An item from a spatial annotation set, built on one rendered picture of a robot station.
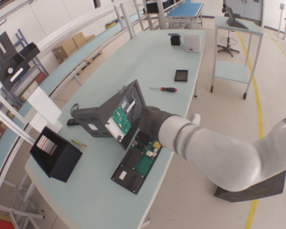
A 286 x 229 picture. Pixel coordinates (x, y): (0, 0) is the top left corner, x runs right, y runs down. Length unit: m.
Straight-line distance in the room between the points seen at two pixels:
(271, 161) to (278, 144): 0.05
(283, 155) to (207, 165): 0.11
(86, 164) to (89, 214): 0.25
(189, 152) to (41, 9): 5.04
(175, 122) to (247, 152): 0.15
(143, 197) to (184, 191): 1.02
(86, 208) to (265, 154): 0.64
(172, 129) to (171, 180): 1.32
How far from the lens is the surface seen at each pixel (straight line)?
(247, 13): 7.07
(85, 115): 0.57
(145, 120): 0.36
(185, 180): 1.55
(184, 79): 0.83
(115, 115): 0.51
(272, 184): 0.85
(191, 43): 1.12
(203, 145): 0.21
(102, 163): 0.65
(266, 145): 0.24
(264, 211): 1.85
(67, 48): 3.95
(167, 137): 0.26
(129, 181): 0.55
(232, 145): 0.18
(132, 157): 0.57
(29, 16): 4.86
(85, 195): 0.67
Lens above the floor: 1.53
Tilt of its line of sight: 49 degrees down
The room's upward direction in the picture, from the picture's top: 22 degrees counter-clockwise
